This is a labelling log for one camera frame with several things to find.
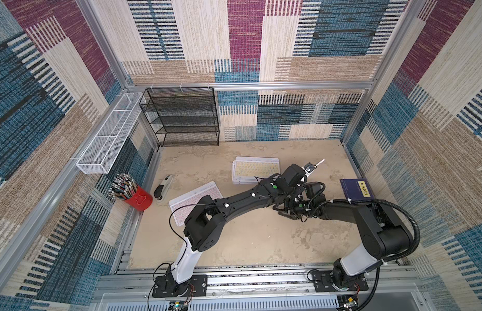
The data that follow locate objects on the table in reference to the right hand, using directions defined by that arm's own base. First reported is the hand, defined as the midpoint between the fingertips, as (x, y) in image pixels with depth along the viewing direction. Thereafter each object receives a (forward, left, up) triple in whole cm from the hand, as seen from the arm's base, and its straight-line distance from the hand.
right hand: (278, 212), depth 89 cm
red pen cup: (+4, +62, +5) cm, 62 cm away
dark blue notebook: (+14, -42, -3) cm, 44 cm away
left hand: (+9, -9, +13) cm, 18 cm away
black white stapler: (+12, +56, +1) cm, 58 cm away
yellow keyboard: (+24, +11, -1) cm, 27 cm away
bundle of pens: (+5, +65, +15) cm, 67 cm away
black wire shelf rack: (+50, +49, +16) cm, 72 cm away
